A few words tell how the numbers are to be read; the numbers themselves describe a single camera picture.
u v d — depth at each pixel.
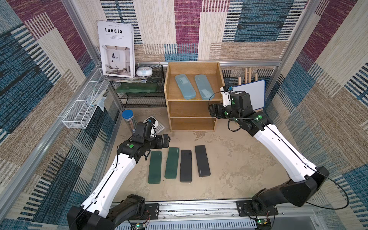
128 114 0.90
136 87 0.95
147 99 1.19
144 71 0.88
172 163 0.92
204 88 0.85
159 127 1.06
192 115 0.93
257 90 1.03
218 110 0.63
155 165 0.89
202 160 0.89
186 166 0.87
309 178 0.40
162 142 0.67
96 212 0.38
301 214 0.74
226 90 0.61
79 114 0.71
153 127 0.60
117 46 0.78
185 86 0.85
